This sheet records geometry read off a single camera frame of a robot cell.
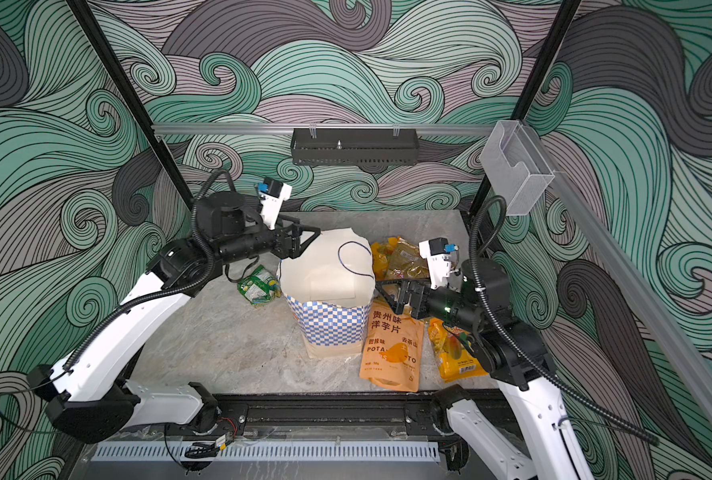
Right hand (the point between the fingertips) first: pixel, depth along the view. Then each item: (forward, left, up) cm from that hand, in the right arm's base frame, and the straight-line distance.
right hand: (392, 286), depth 59 cm
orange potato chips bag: (-2, -3, -31) cm, 31 cm away
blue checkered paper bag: (+19, +16, -34) cm, 43 cm away
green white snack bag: (+18, +39, -32) cm, 53 cm away
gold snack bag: (+25, -6, -26) cm, 37 cm away
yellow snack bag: (-5, -20, -29) cm, 36 cm away
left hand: (+11, +17, +6) cm, 21 cm away
